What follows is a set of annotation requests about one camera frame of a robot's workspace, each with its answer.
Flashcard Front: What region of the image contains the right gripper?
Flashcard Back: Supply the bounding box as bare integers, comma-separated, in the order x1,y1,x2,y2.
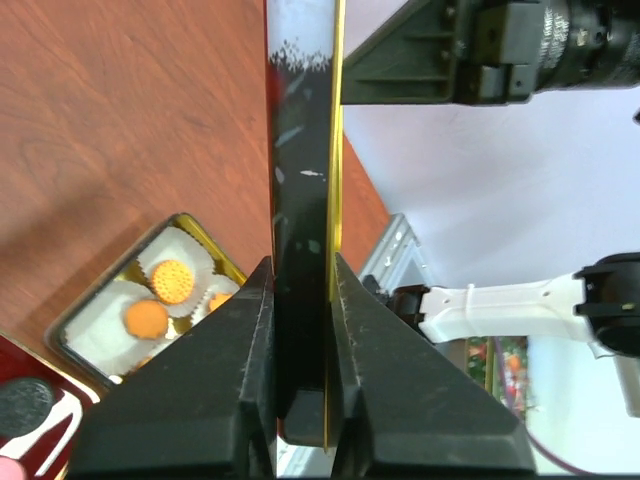
341,0,570,106

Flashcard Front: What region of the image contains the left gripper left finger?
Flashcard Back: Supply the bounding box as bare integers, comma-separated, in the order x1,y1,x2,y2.
67,258,276,478

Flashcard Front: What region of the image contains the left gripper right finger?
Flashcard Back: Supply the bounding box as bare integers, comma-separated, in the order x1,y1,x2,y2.
332,256,536,478

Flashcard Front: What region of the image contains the small flower cookie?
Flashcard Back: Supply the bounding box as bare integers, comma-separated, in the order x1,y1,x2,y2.
132,356,153,372

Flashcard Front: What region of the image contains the dark red tray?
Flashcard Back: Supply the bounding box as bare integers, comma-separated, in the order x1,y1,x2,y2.
1,334,100,480

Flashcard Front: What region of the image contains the large round orange cookie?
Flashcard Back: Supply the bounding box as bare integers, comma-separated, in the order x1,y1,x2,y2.
150,259,195,305

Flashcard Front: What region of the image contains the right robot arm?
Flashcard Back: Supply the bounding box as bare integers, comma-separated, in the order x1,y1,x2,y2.
342,1,639,416

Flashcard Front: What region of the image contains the green christmas tin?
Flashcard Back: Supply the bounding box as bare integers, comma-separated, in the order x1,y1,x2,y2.
465,336,537,420

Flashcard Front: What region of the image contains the white paper cup back-left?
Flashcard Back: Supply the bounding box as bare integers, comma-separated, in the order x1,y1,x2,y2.
64,281,167,377

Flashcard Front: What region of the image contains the black sandwich cookie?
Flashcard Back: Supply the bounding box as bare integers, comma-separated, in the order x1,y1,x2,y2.
1,377,55,439

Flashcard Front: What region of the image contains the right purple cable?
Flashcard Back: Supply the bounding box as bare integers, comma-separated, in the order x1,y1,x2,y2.
492,337,601,476

